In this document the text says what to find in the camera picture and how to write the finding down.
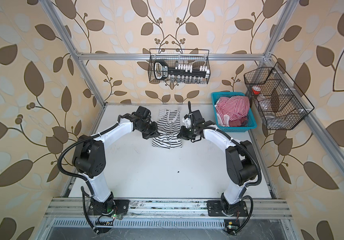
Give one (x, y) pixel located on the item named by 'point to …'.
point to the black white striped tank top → (168, 127)
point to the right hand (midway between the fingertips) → (177, 137)
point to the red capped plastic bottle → (256, 91)
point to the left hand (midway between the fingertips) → (161, 132)
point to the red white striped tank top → (232, 111)
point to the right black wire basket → (282, 104)
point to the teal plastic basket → (215, 96)
